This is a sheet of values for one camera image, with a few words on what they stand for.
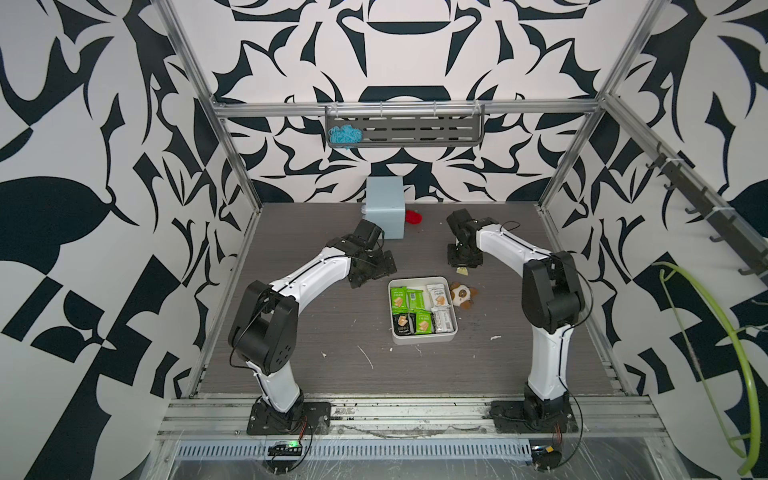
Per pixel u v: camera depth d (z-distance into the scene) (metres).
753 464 0.51
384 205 0.99
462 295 0.92
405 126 0.93
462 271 0.96
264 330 0.46
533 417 0.66
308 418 0.74
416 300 0.94
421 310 0.91
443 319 0.87
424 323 0.87
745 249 0.55
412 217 1.20
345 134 0.92
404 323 0.87
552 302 0.54
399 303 0.91
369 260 0.76
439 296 0.92
